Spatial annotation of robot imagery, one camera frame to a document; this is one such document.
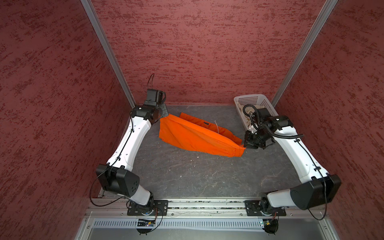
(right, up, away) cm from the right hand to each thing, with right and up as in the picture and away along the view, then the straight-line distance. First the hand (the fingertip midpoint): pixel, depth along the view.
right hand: (245, 149), depth 74 cm
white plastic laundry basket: (+24, +32, +43) cm, 59 cm away
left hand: (-45, +18, +5) cm, 49 cm away
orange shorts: (-26, +7, +11) cm, 29 cm away
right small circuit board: (+12, -37, -2) cm, 39 cm away
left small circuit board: (-50, -37, -2) cm, 62 cm away
